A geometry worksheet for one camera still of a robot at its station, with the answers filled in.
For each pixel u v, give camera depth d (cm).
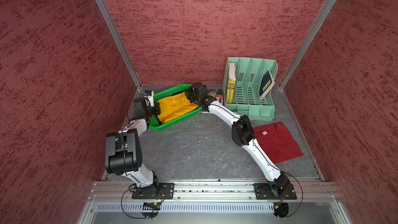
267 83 103
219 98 108
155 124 96
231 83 90
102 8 79
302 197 70
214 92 115
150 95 83
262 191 74
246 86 121
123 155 45
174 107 98
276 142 91
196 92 82
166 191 74
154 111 85
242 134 68
